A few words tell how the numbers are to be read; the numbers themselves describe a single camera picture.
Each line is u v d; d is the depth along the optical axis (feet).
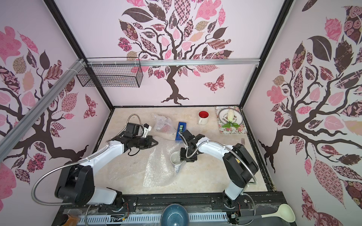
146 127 2.64
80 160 1.51
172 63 3.07
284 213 2.28
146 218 2.29
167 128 3.22
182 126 3.24
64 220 2.29
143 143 2.48
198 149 1.97
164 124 3.20
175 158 2.81
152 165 2.67
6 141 1.63
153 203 2.46
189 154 2.01
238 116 3.63
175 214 2.29
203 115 3.60
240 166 1.49
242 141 3.22
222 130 3.43
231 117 3.54
